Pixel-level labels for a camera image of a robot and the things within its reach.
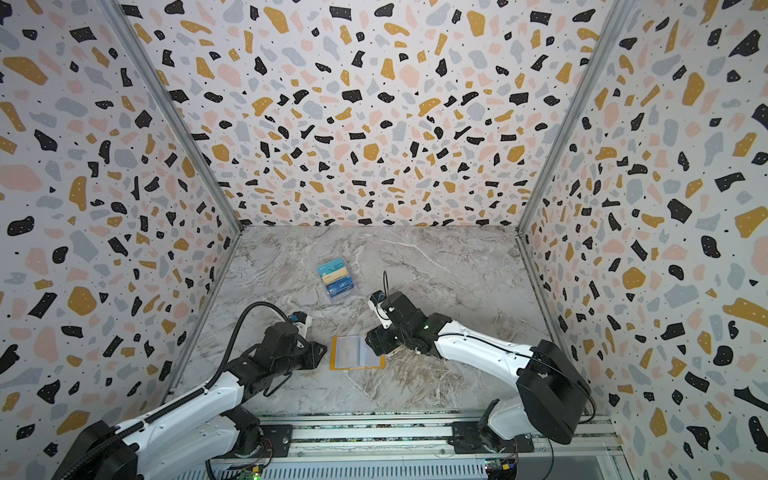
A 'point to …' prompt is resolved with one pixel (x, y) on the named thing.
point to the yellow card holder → (353, 353)
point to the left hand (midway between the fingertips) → (330, 347)
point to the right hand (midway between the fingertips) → (373, 331)
